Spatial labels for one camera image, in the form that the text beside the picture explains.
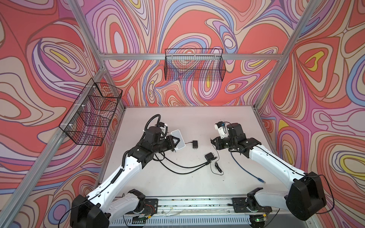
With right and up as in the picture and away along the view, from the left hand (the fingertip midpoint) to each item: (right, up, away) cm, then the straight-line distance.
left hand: (180, 139), depth 75 cm
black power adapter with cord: (+19, -13, +16) cm, 28 cm away
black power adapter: (+9, -6, +21) cm, 24 cm away
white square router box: (-2, +3, +3) cm, 5 cm away
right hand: (+19, -4, +8) cm, 21 cm away
